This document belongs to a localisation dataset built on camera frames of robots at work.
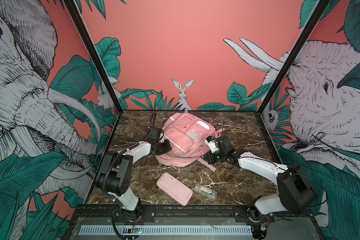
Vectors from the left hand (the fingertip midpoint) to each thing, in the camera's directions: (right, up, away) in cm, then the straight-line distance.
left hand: (172, 145), depth 92 cm
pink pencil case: (+2, -22, -12) cm, 25 cm away
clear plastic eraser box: (+19, -24, -11) cm, 32 cm away
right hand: (+20, -5, -6) cm, 21 cm away
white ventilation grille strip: (-2, -38, -22) cm, 44 cm away
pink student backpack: (+9, +7, +7) cm, 14 cm away
